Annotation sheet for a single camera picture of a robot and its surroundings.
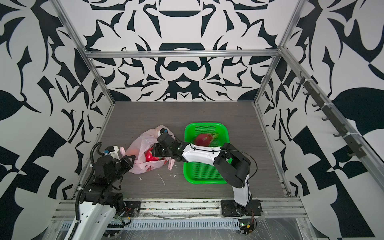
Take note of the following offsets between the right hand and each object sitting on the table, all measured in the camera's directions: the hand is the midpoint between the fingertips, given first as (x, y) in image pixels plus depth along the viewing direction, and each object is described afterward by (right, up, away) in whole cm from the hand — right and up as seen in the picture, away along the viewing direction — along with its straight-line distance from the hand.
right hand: (150, 150), depth 81 cm
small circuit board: (+48, -33, -11) cm, 59 cm away
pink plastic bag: (-10, +1, +7) cm, 12 cm away
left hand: (-7, -1, -3) cm, 8 cm away
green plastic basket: (+28, -14, +4) cm, 31 cm away
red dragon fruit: (+30, +5, +8) cm, 32 cm away
